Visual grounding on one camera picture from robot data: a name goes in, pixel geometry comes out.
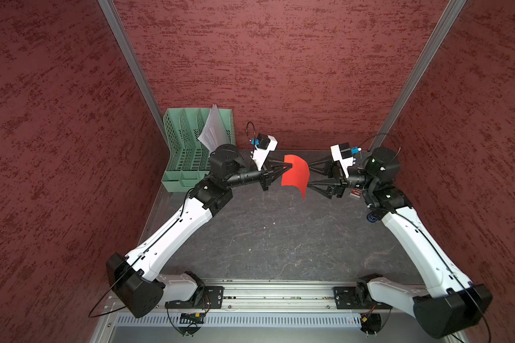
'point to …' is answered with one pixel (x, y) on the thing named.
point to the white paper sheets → (215, 132)
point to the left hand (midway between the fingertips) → (288, 169)
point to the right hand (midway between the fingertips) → (305, 180)
